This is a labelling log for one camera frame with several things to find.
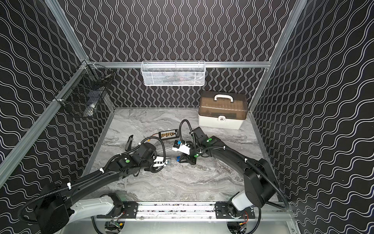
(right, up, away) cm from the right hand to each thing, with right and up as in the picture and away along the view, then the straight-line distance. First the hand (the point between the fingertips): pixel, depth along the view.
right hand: (181, 157), depth 81 cm
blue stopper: (-2, -1, -3) cm, 4 cm away
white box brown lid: (+25, +27, +12) cm, 39 cm away
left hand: (-13, +2, 0) cm, 13 cm away
